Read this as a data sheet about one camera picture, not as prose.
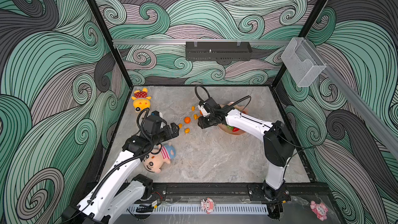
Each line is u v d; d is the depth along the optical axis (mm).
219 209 697
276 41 954
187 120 978
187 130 946
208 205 671
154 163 750
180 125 972
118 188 455
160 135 634
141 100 1031
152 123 552
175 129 682
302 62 784
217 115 643
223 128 920
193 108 1041
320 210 657
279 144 469
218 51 957
